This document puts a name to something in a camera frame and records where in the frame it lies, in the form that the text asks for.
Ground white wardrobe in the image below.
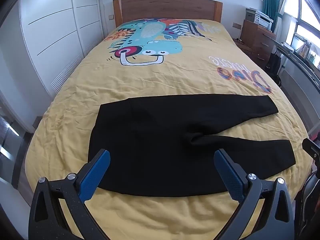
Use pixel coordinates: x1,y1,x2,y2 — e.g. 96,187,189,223
19,0,104,95

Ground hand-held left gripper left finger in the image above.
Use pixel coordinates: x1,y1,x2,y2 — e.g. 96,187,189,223
28,149,111,240

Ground teal curtain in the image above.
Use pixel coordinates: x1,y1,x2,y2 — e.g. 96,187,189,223
262,0,292,32

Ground black pants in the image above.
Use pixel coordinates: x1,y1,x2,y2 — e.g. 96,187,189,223
87,94,297,197

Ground white printer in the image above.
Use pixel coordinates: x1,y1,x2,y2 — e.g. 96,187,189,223
245,8,274,32

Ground wooden dresser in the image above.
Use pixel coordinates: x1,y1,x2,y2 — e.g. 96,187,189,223
241,19,278,69

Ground yellow printed bedspread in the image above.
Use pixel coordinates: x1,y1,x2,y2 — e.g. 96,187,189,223
24,19,315,240

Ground white vent grille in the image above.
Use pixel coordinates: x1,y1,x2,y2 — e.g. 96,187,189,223
51,39,103,94

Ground wooden headboard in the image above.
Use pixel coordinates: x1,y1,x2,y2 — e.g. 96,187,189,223
113,0,223,28

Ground black bag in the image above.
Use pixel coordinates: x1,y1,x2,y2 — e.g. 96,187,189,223
265,50,283,74

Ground window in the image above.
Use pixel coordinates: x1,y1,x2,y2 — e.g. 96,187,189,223
285,0,320,55

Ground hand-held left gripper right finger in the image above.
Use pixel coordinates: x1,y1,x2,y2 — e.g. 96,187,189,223
213,149,295,240

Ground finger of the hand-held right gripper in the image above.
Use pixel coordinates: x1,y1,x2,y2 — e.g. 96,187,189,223
302,138,320,159

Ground dark desk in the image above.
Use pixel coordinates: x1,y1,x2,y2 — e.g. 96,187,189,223
272,37,320,93

